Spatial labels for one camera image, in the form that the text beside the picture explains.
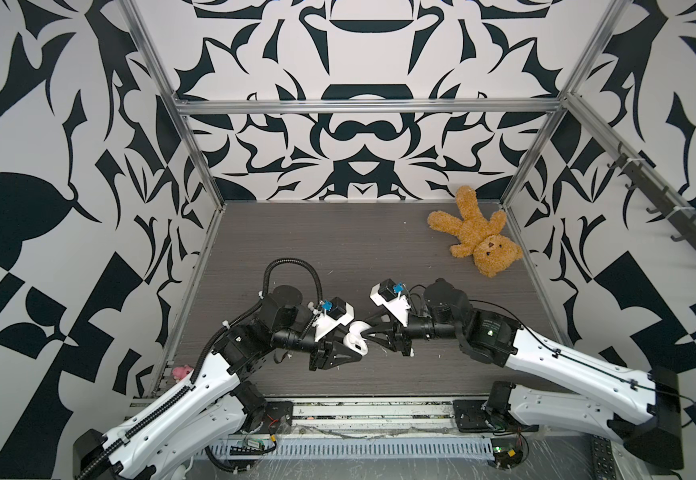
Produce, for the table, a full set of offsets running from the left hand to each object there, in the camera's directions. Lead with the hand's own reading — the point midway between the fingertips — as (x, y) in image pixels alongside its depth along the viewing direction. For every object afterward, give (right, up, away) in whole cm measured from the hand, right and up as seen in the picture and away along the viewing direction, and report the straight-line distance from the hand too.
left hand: (360, 343), depth 64 cm
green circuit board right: (+34, -30, +8) cm, 46 cm away
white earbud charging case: (-2, +1, -1) cm, 2 cm away
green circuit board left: (-26, -25, +5) cm, 36 cm away
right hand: (+1, +3, 0) cm, 3 cm away
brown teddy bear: (+44, +17, +33) cm, 57 cm away
